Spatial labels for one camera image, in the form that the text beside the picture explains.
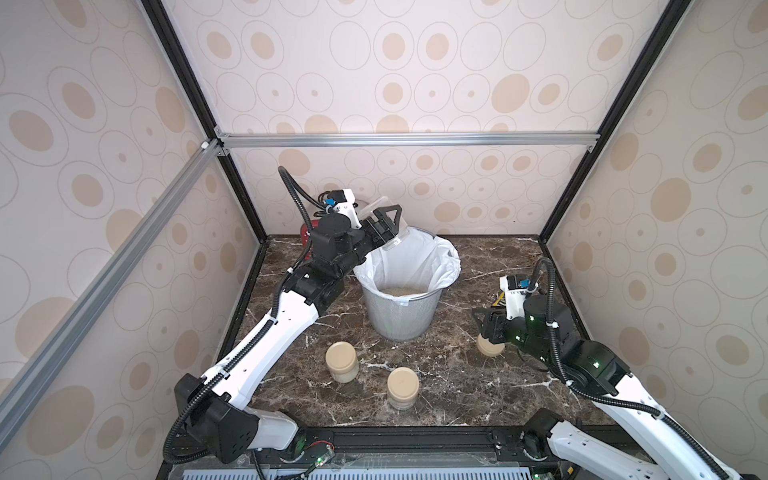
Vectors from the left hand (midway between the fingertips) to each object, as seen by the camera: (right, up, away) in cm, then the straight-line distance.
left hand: (401, 211), depth 64 cm
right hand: (+21, -22, +5) cm, 31 cm away
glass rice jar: (-15, -37, +13) cm, 42 cm away
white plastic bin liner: (+5, -12, +27) cm, 30 cm away
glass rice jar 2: (0, -42, +9) cm, 43 cm away
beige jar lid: (+27, -37, +25) cm, 52 cm away
